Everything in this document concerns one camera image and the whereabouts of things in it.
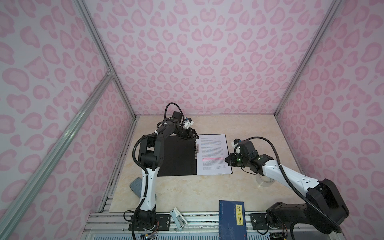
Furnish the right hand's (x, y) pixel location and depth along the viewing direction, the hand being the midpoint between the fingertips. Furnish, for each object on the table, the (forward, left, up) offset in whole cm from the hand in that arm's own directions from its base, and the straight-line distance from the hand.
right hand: (225, 158), depth 84 cm
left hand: (+18, +17, -3) cm, 26 cm away
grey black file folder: (+7, +27, -11) cm, 30 cm away
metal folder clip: (+12, +18, -10) cm, 24 cm away
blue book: (-28, -2, -10) cm, 30 cm away
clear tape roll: (-9, -22, -11) cm, 26 cm away
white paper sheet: (+10, +6, -10) cm, 15 cm away
